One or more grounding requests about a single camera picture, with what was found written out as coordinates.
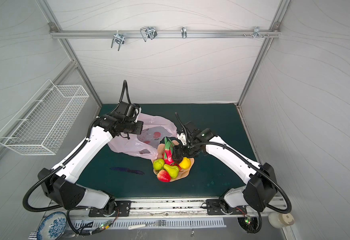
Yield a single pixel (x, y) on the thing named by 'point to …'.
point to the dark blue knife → (127, 169)
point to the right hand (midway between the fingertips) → (181, 152)
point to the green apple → (158, 164)
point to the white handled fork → (159, 223)
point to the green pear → (173, 170)
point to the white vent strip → (124, 224)
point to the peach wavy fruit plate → (160, 148)
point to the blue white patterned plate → (53, 226)
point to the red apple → (163, 175)
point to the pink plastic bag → (155, 129)
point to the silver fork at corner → (33, 235)
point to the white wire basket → (42, 124)
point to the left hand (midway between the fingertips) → (142, 124)
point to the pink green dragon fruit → (167, 152)
